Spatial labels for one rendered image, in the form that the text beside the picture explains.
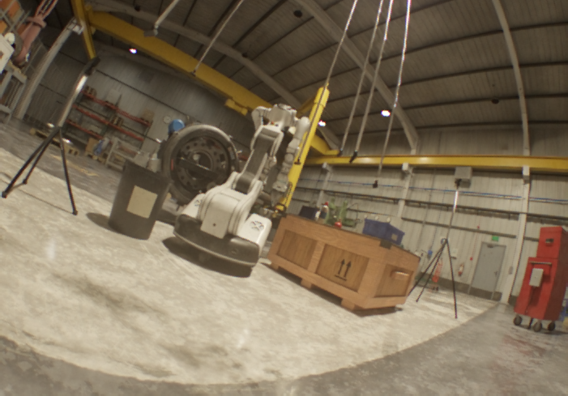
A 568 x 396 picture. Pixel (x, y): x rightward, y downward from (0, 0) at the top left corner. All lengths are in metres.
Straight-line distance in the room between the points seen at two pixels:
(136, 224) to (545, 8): 10.20
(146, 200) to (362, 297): 1.33
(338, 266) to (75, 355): 1.51
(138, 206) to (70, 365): 1.01
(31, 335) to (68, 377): 0.11
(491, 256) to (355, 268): 9.93
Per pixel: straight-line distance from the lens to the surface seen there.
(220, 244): 1.33
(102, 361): 0.52
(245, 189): 1.70
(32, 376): 0.47
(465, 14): 9.59
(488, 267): 11.25
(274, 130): 2.04
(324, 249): 1.77
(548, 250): 3.59
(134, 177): 1.36
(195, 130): 2.22
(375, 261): 1.55
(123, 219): 1.38
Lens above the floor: 0.35
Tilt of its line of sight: 9 degrees up
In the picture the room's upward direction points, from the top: 20 degrees clockwise
